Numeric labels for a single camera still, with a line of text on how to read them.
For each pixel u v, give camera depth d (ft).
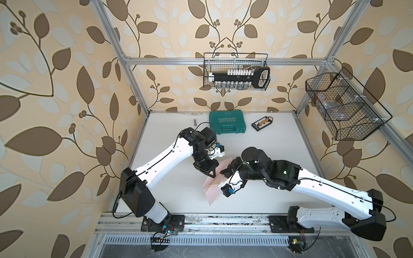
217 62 2.99
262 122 3.67
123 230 2.42
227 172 1.90
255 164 1.56
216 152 2.27
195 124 3.67
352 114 2.37
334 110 2.31
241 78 2.77
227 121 3.56
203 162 2.04
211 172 2.28
